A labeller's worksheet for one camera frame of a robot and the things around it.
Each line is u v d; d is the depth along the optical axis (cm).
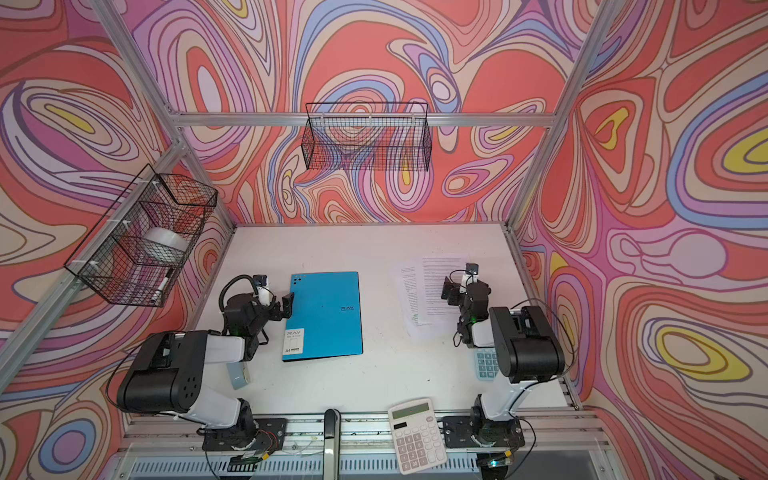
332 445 69
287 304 86
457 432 73
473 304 74
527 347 48
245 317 73
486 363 84
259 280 80
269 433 73
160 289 72
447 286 88
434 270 103
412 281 102
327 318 93
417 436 72
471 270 82
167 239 74
